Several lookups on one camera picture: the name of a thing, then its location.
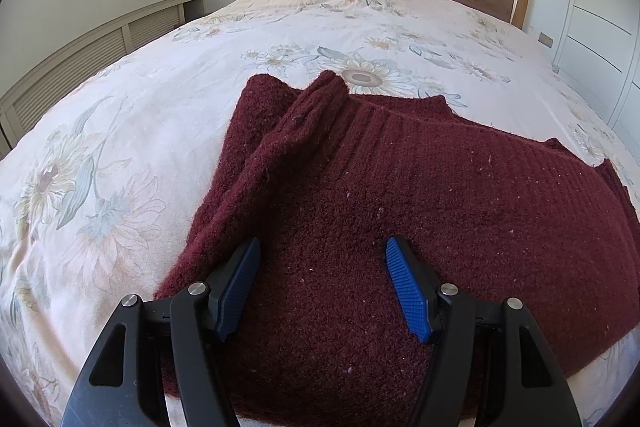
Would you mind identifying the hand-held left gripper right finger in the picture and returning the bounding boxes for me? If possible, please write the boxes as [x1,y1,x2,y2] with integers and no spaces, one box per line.
[385,236,583,427]

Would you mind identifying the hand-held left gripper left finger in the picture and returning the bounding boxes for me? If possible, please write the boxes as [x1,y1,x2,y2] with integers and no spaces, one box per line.
[60,237,262,427]

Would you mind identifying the dark red knitted sweater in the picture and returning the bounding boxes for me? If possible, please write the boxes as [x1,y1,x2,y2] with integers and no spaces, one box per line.
[152,70,640,425]

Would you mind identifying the bed with floral duvet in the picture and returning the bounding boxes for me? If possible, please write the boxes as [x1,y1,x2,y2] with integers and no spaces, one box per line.
[0,0,640,427]

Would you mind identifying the louvred low cabinet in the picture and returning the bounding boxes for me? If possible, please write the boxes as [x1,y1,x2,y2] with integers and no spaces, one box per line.
[0,0,207,154]

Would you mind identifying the white wardrobe doors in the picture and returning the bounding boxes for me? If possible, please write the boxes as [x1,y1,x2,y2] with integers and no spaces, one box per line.
[552,0,640,130]

